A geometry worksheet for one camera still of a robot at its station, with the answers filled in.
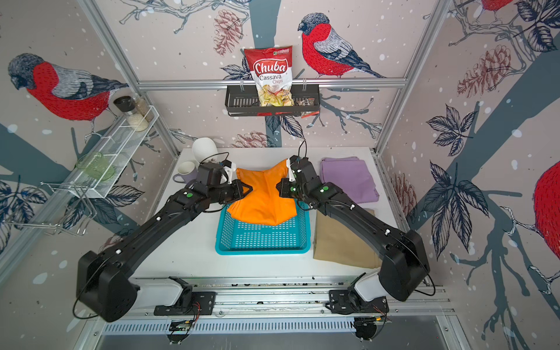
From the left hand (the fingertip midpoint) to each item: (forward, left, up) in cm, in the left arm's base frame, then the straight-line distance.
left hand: (255, 185), depth 78 cm
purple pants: (+23, -46, -24) cm, 57 cm away
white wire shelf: (+11, +52, +8) cm, 54 cm away
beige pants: (-13, -31, -21) cm, 40 cm away
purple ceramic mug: (+18, +36, -15) cm, 42 cm away
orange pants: (-4, -3, -6) cm, 8 cm away
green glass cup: (0, +51, +11) cm, 52 cm away
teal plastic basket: (-10, -13, -24) cm, 29 cm away
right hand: (+1, -7, -2) cm, 8 cm away
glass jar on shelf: (+23, +46, +12) cm, 53 cm away
